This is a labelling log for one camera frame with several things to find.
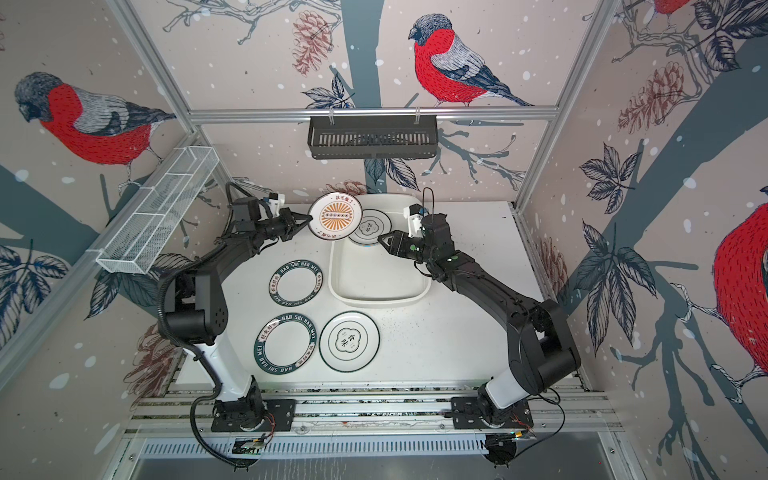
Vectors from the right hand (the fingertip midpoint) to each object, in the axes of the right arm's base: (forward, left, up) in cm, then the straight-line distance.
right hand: (380, 242), depth 82 cm
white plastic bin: (+3, +4, -22) cm, 23 cm away
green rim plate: (-2, +30, -20) cm, 36 cm away
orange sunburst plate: (+12, +16, -2) cm, 20 cm away
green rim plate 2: (-22, +28, -21) cm, 41 cm away
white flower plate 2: (-20, +9, -22) cm, 31 cm away
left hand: (+10, +23, 0) cm, 25 cm away
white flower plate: (+26, +6, -20) cm, 33 cm away
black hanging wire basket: (+44, +13, +6) cm, 46 cm away
